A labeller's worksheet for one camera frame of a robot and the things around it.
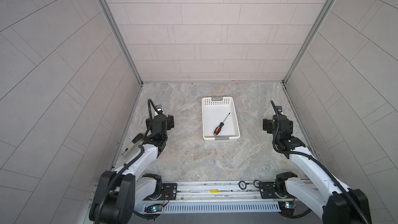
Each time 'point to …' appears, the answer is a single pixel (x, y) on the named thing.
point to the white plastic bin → (215, 109)
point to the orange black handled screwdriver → (218, 128)
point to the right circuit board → (286, 205)
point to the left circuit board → (154, 208)
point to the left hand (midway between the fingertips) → (163, 113)
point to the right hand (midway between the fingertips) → (273, 118)
